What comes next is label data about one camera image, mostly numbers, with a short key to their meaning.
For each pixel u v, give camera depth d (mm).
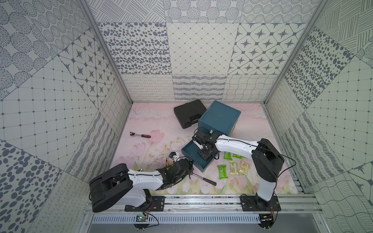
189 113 1086
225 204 761
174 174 647
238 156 553
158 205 734
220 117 837
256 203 660
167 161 880
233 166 859
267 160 473
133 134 1009
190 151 929
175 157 789
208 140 649
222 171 841
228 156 904
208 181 817
